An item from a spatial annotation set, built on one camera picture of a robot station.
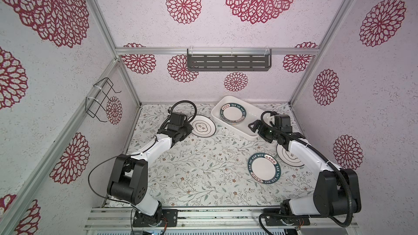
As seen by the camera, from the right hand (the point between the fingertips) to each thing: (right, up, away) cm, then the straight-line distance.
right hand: (254, 126), depth 87 cm
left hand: (-34, -1, +4) cm, 34 cm away
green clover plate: (-28, 0, +8) cm, 29 cm away
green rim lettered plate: (-8, +8, +22) cm, 25 cm away
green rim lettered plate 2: (+6, -24, +2) cm, 24 cm away
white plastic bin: (+7, +8, +26) cm, 28 cm away
